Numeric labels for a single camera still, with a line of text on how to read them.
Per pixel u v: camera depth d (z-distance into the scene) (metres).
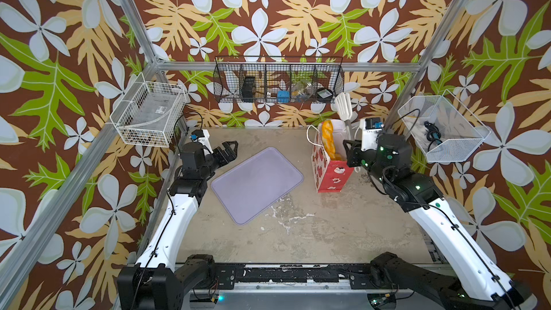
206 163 0.64
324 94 0.95
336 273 0.75
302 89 0.94
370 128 0.55
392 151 0.45
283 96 0.96
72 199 0.51
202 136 0.69
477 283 0.37
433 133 0.81
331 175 0.84
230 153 0.69
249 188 0.98
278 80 0.97
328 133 0.86
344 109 0.65
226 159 0.68
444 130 0.82
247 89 0.99
